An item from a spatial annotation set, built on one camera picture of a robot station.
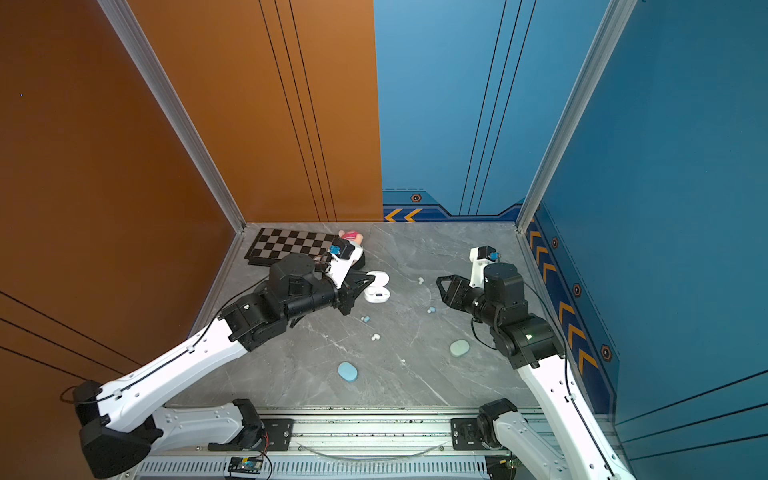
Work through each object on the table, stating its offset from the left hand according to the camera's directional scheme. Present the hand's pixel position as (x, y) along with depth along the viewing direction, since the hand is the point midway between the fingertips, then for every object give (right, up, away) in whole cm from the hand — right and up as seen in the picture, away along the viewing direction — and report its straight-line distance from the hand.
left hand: (373, 274), depth 65 cm
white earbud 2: (+14, -5, +37) cm, 40 cm away
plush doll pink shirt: (-11, +11, +43) cm, 46 cm away
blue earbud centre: (-5, -16, +29) cm, 33 cm away
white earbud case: (+1, -4, 0) cm, 4 cm away
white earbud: (-1, -21, +24) cm, 32 cm away
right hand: (+15, -2, +4) cm, 16 cm away
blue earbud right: (+16, -14, +30) cm, 37 cm away
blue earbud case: (-9, -29, +18) cm, 35 cm away
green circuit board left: (-31, -47, +7) cm, 57 cm away
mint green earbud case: (+23, -23, +21) cm, 39 cm away
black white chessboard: (-41, +8, +46) cm, 62 cm away
